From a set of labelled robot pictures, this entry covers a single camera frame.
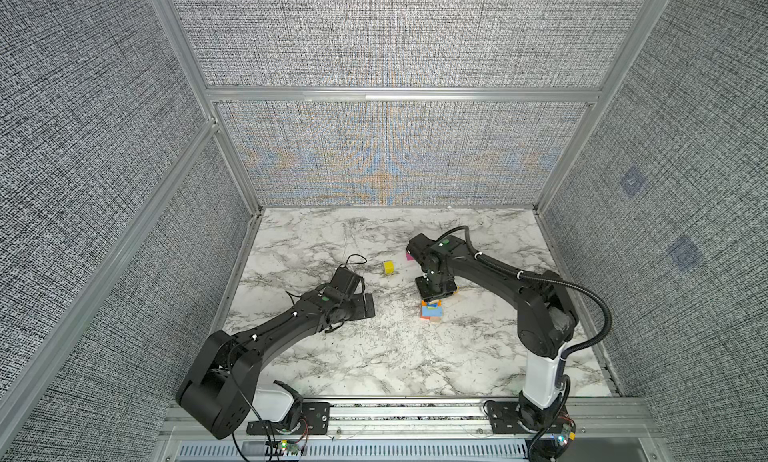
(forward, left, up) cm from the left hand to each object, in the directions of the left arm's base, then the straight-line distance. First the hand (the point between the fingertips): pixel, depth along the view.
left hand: (361, 309), depth 88 cm
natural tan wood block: (-2, -22, -4) cm, 23 cm away
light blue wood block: (-1, -21, -2) cm, 21 cm away
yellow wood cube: (+17, -9, -4) cm, 20 cm away
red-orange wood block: (-2, -19, -3) cm, 19 cm away
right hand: (+3, -21, +2) cm, 21 cm away
